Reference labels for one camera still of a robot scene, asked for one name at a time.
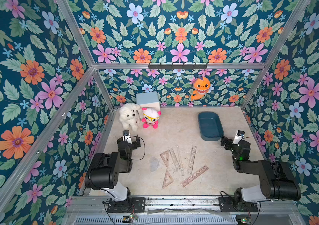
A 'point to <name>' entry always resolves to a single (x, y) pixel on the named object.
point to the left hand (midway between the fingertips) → (130, 134)
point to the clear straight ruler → (190, 165)
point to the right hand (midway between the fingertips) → (230, 135)
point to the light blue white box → (147, 100)
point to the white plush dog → (130, 116)
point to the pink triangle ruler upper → (165, 162)
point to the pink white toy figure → (150, 117)
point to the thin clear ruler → (180, 162)
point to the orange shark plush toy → (202, 85)
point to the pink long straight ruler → (193, 176)
